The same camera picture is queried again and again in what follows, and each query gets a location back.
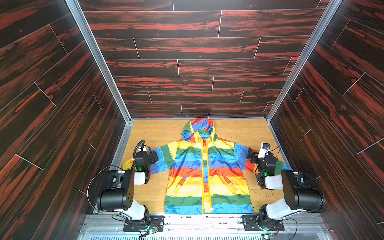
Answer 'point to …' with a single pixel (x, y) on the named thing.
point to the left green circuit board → (153, 230)
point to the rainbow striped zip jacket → (204, 174)
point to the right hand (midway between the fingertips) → (261, 148)
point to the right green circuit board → (269, 236)
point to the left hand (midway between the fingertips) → (148, 152)
